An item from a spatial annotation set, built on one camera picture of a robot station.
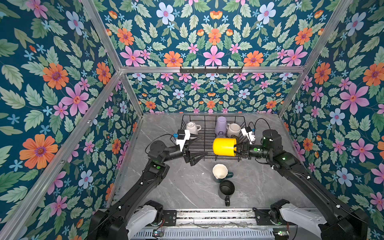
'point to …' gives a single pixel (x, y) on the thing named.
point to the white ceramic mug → (193, 127)
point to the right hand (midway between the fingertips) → (229, 148)
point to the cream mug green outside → (220, 172)
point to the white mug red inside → (233, 130)
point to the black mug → (226, 189)
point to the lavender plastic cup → (221, 127)
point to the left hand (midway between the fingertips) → (204, 144)
